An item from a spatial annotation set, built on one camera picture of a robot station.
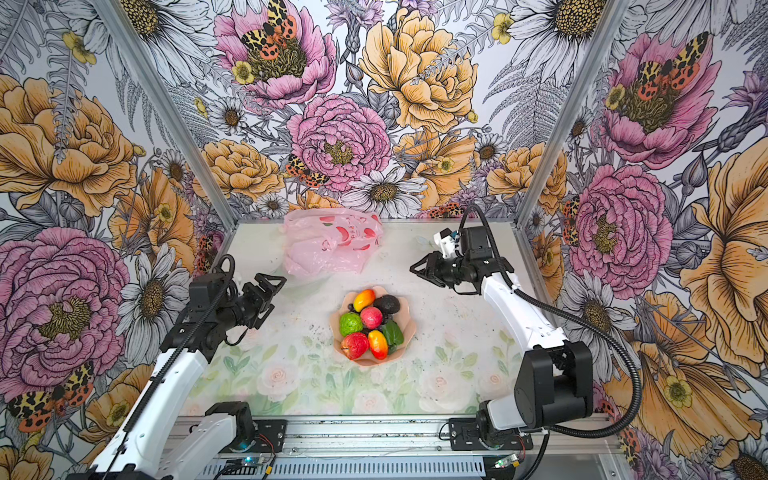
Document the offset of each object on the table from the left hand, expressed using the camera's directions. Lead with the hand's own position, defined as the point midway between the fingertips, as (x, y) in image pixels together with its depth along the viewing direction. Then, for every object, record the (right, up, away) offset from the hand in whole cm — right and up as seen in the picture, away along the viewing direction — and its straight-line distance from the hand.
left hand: (282, 300), depth 78 cm
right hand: (+34, +5, +1) cm, 35 cm away
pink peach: (+23, -6, +5) cm, 24 cm away
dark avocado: (+27, -3, +11) cm, 29 cm away
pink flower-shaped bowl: (+31, -8, +12) cm, 34 cm away
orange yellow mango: (+20, -2, +12) cm, 23 cm away
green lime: (+17, -7, +7) cm, 19 cm away
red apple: (+19, -12, +1) cm, 22 cm away
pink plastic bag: (+8, +16, +21) cm, 27 cm away
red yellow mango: (+25, -12, +3) cm, 28 cm away
